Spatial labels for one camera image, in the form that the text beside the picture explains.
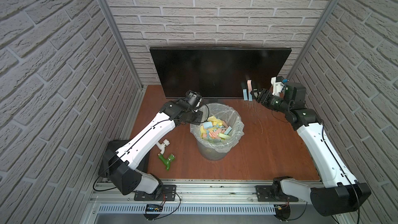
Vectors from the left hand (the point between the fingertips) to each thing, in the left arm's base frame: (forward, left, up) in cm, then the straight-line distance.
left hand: (195, 112), depth 77 cm
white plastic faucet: (-9, +20, -21) cm, 30 cm away
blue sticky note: (+11, -27, +2) cm, 30 cm away
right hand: (+4, -29, +11) cm, 31 cm away
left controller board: (-38, +19, -25) cm, 49 cm away
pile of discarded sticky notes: (-6, -10, -6) cm, 14 cm away
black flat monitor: (+30, -13, +2) cm, 33 cm away
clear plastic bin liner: (-3, -18, +1) cm, 18 cm away
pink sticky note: (+9, -28, +8) cm, 31 cm away
